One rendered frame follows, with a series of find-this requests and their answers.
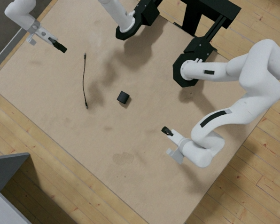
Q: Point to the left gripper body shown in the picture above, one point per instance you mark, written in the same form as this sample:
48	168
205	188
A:
176	138

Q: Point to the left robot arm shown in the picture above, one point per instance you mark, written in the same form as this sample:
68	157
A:
258	73

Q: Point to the dark grey hollow cylinder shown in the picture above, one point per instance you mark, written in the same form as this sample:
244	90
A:
123	97

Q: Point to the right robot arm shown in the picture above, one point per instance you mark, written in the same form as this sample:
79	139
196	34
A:
19	10

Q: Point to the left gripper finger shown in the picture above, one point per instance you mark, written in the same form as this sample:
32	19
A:
166	130

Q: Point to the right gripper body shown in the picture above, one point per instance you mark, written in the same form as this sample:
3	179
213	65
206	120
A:
44	35

